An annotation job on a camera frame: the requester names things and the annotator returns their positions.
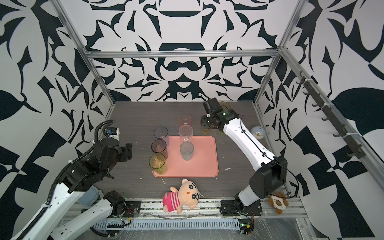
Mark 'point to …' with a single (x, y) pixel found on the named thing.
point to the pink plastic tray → (204, 164)
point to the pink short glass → (184, 120)
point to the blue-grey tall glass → (162, 132)
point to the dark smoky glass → (159, 146)
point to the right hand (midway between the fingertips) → (208, 120)
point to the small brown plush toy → (278, 201)
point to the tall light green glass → (157, 161)
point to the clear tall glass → (186, 132)
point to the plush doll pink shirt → (188, 195)
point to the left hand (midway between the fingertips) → (123, 142)
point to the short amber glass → (205, 131)
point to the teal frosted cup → (186, 148)
